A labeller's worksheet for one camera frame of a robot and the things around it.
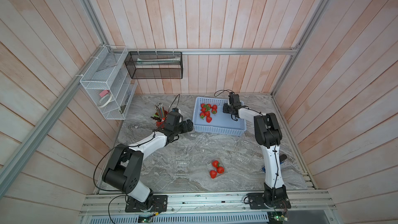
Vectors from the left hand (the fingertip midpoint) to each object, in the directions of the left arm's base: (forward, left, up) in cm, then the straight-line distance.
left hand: (187, 126), depth 92 cm
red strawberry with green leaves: (+17, -18, -6) cm, 26 cm away
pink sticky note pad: (+8, +45, +20) cm, 50 cm away
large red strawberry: (+11, -14, -7) cm, 19 cm away
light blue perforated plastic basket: (+10, -23, -12) cm, 28 cm away
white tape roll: (+5, +44, +18) cm, 47 cm away
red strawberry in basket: (+13, -9, -6) cm, 17 cm away
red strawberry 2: (-23, -18, -6) cm, 30 cm away
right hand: (+23, -27, -8) cm, 37 cm away
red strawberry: (-25, -14, -7) cm, 30 cm away
